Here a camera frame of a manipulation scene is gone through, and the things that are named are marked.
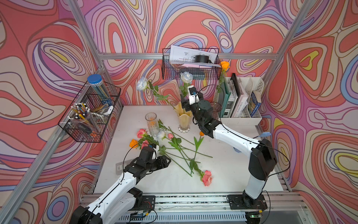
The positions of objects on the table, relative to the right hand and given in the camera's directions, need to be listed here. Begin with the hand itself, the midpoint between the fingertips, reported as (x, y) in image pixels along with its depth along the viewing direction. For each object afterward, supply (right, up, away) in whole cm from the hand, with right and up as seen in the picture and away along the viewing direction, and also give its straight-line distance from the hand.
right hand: (187, 95), depth 78 cm
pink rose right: (+10, -47, +1) cm, 48 cm away
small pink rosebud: (-11, -26, +21) cm, 35 cm away
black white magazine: (+32, +3, +14) cm, 35 cm away
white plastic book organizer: (+48, +13, +27) cm, 56 cm away
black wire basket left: (-47, -10, -4) cm, 48 cm away
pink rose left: (-32, -24, +20) cm, 44 cm away
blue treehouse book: (+50, -3, +24) cm, 55 cm away
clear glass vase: (-22, -16, +10) cm, 29 cm away
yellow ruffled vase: (-2, -12, +7) cm, 14 cm away
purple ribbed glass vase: (+20, -6, +15) cm, 26 cm away
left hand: (-11, -39, +3) cm, 41 cm away
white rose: (-18, -24, +18) cm, 35 cm away
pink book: (+35, -1, +9) cm, 36 cm away
